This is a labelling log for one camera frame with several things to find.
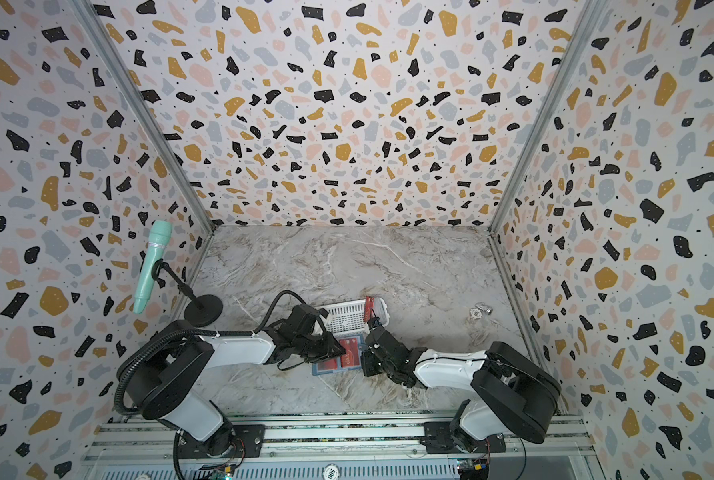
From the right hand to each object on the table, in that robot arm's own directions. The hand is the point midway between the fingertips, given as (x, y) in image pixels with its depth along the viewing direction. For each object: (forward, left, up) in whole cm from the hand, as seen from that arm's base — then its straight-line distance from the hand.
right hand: (359, 355), depth 86 cm
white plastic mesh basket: (+13, +4, -2) cm, 13 cm away
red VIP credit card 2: (0, +3, -2) cm, 3 cm away
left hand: (+1, +3, +2) cm, 3 cm away
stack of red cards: (+15, -2, +2) cm, 15 cm away
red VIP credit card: (-3, +9, -1) cm, 10 cm away
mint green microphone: (+18, +49, +32) cm, 61 cm away
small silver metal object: (+17, -38, -3) cm, 42 cm away
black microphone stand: (+13, +50, 0) cm, 52 cm away
